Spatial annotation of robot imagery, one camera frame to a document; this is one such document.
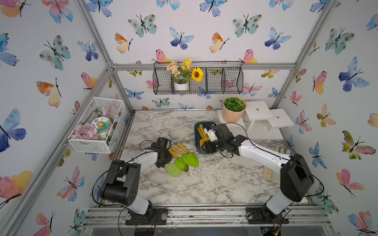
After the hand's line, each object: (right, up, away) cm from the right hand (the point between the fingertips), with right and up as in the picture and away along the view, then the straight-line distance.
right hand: (205, 145), depth 84 cm
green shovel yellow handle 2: (-13, -8, +9) cm, 18 cm away
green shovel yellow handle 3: (-8, -9, +9) cm, 15 cm away
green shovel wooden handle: (-19, -15, +6) cm, 25 cm away
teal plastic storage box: (-4, +4, +20) cm, 21 cm away
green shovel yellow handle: (-19, -8, +10) cm, 23 cm away
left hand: (-21, -9, +10) cm, 25 cm away
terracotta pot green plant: (+16, +21, 0) cm, 26 cm away
